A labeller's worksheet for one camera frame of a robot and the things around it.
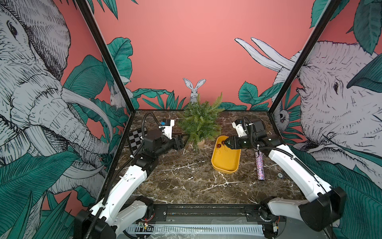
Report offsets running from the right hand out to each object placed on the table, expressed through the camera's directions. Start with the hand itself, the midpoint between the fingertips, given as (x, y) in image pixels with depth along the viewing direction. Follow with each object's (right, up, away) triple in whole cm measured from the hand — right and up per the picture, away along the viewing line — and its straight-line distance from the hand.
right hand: (227, 139), depth 78 cm
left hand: (-21, +3, -6) cm, 22 cm away
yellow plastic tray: (+2, -16, +16) cm, 22 cm away
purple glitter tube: (+22, -17, +10) cm, 30 cm away
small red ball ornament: (-1, -7, +20) cm, 21 cm away
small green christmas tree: (-14, +9, -9) cm, 20 cm away
